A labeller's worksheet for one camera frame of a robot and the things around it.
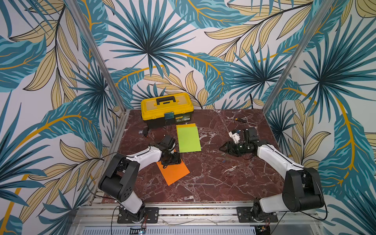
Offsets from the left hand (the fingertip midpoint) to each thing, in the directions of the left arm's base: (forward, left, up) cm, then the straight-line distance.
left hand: (177, 164), depth 89 cm
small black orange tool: (+38, -45, 0) cm, 59 cm away
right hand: (+6, -27, +9) cm, 29 cm away
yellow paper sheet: (+32, -7, -2) cm, 33 cm away
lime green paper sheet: (+20, -7, -3) cm, 21 cm away
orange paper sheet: (-5, +2, -1) cm, 6 cm away
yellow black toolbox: (+31, +11, +14) cm, 36 cm away
